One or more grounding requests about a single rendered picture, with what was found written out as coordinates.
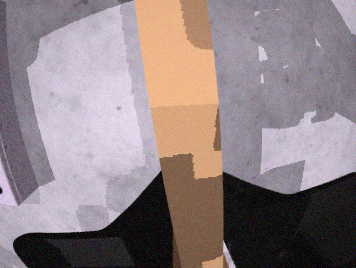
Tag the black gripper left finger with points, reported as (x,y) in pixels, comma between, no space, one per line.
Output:
(141,237)

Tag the long brown wooden rail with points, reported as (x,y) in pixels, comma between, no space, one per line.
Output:
(178,57)

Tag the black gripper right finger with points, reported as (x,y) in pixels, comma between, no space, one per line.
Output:
(260,225)

